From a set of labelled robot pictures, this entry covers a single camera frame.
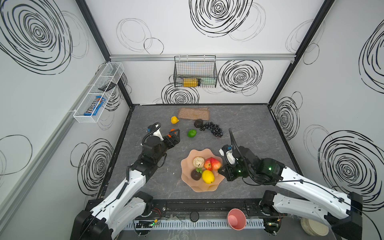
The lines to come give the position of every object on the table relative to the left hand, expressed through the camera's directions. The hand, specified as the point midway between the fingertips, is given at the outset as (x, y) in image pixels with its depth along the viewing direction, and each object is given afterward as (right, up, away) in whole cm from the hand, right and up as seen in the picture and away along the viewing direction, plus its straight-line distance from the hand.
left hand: (176, 133), depth 78 cm
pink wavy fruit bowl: (+6, -20, +8) cm, 23 cm away
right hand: (+21, -18, -7) cm, 28 cm away
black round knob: (+10, -34, -14) cm, 38 cm away
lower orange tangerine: (-2, 0, -8) cm, 9 cm away
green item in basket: (+17, +29, +9) cm, 35 cm away
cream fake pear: (+12, -16, +3) cm, 20 cm away
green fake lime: (+8, -2, +21) cm, 23 cm away
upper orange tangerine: (-2, +2, -2) cm, 3 cm away
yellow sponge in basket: (+7, +29, +10) cm, 31 cm away
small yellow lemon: (-5, +6, +28) cm, 29 cm away
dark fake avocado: (+12, +4, +28) cm, 30 cm away
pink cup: (+30, -41, -7) cm, 51 cm away
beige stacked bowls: (+61, -39, -15) cm, 74 cm away
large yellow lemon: (+17, -23, 0) cm, 29 cm away
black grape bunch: (+23, +1, +24) cm, 34 cm away
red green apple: (+20, -15, -7) cm, 26 cm away
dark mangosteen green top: (+11, -22, +2) cm, 25 cm away
